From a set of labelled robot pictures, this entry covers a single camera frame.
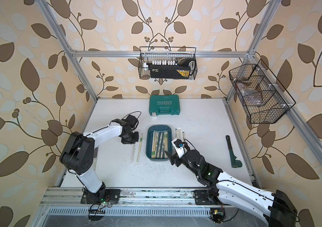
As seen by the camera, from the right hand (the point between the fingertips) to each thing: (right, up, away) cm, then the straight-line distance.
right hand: (171, 146), depth 77 cm
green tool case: (-6, +25, +35) cm, 43 cm away
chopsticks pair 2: (-21, -6, +17) cm, 27 cm away
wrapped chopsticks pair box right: (-5, -3, +17) cm, 18 cm away
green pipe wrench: (+39, -12, +8) cm, 42 cm away
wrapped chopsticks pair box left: (-9, -6, +15) cm, 18 cm away
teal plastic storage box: (-15, +3, +19) cm, 25 cm away
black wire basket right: (+49, +26, -3) cm, 55 cm away
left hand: (-23, 0, +15) cm, 27 cm away
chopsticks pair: (+9, +2, +23) cm, 25 cm away
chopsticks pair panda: (+4, +4, +23) cm, 23 cm away
